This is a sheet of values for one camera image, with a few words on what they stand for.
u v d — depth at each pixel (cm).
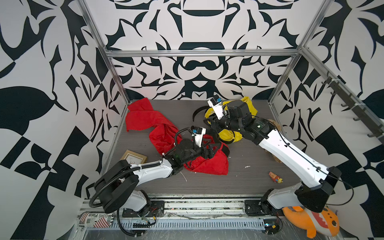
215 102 59
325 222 64
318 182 40
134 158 90
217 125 61
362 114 55
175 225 78
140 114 112
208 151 68
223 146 78
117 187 43
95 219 69
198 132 69
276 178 81
